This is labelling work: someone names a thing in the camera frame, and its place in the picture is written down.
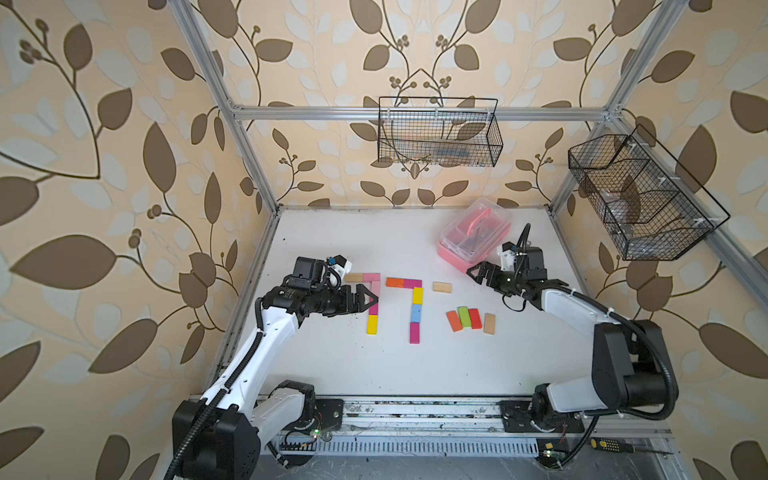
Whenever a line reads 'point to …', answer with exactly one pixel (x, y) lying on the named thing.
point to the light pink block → (376, 287)
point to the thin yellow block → (372, 325)
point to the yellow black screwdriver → (620, 445)
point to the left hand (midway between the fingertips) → (360, 298)
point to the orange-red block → (454, 321)
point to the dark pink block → (373, 310)
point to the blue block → (416, 313)
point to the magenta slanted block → (414, 333)
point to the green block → (464, 314)
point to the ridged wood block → (442, 287)
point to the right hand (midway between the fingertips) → (478, 276)
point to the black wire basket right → (652, 207)
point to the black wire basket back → (444, 131)
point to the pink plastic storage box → (474, 234)
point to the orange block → (395, 282)
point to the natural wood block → (354, 277)
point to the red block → (475, 318)
